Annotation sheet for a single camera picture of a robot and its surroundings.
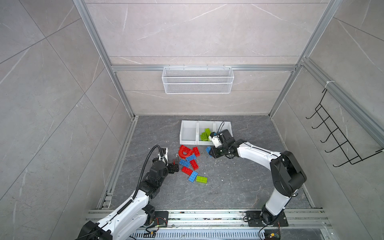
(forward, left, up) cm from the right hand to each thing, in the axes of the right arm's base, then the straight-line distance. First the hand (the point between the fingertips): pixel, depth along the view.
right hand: (210, 152), depth 92 cm
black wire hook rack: (-14, -54, +27) cm, 62 cm away
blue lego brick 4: (-14, +11, -4) cm, 18 cm away
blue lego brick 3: (+1, +2, +1) cm, 2 cm away
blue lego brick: (-2, +12, -3) cm, 13 cm away
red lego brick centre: (-7, +10, -4) cm, 13 cm away
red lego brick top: (+4, +9, -4) cm, 11 cm away
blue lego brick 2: (-5, +16, -4) cm, 18 cm away
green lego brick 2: (+14, +3, -3) cm, 14 cm away
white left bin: (+19, +14, -4) cm, 24 cm away
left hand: (-5, +24, +7) cm, 25 cm away
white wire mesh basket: (+43, +7, +24) cm, 50 cm away
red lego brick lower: (-11, +15, -3) cm, 19 cm away
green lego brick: (-16, +6, -5) cm, 17 cm away
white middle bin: (+25, +4, -3) cm, 25 cm away
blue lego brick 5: (+3, -2, +14) cm, 15 cm away
